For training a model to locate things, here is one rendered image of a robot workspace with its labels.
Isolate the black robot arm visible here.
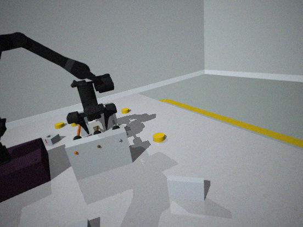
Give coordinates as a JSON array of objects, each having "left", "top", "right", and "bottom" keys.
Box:
[{"left": 0, "top": 32, "right": 114, "bottom": 166}]

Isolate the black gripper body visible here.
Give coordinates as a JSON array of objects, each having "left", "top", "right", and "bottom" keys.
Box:
[{"left": 67, "top": 95, "right": 117, "bottom": 124}]

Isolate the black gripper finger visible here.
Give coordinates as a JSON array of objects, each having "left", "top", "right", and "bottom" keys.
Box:
[
  {"left": 75, "top": 118, "right": 89, "bottom": 134},
  {"left": 104, "top": 113, "right": 112, "bottom": 130}
]

